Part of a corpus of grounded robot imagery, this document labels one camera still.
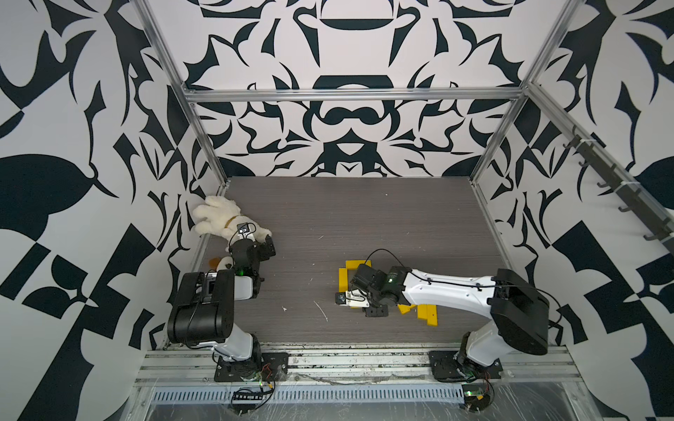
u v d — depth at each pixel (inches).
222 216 37.8
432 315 32.5
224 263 35.7
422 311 32.7
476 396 28.0
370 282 25.1
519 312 17.1
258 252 32.7
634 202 21.6
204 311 17.8
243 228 32.0
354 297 28.5
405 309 33.3
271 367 28.9
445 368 28.7
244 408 27.1
